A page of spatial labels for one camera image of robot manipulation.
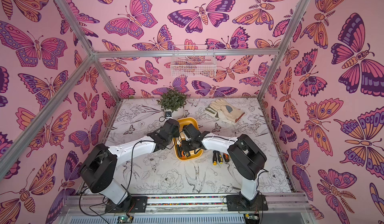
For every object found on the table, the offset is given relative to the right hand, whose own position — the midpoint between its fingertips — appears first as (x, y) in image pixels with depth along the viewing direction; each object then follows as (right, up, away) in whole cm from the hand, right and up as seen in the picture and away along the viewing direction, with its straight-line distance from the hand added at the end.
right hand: (182, 148), depth 90 cm
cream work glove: (+36, +22, +21) cm, 46 cm away
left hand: (-3, +14, 0) cm, 14 cm away
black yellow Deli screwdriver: (+19, -5, -3) cm, 20 cm away
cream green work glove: (+26, +20, +18) cm, 38 cm away
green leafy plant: (-6, +29, +2) cm, 30 cm away
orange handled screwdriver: (+26, -4, -4) cm, 27 cm away
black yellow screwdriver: (+23, -5, -3) cm, 23 cm away
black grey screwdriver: (+3, -3, -1) cm, 5 cm away
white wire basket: (+6, +54, +16) cm, 57 cm away
